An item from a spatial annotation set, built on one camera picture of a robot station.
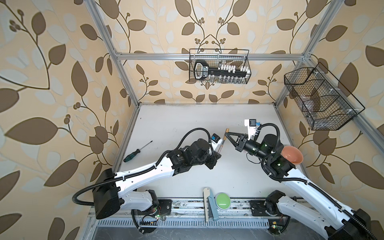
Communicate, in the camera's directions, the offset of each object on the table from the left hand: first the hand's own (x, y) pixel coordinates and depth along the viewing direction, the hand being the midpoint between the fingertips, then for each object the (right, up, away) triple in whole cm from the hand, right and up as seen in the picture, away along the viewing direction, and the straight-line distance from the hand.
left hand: (222, 155), depth 71 cm
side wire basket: (+52, +26, +3) cm, 58 cm away
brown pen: (-1, +4, 0) cm, 4 cm away
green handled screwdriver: (-50, -3, +23) cm, 55 cm away
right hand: (+2, +10, -3) cm, 10 cm away
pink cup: (+47, -5, +20) cm, 51 cm away
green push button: (+1, -25, +5) cm, 25 cm away
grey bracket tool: (-6, -22, +5) cm, 23 cm away
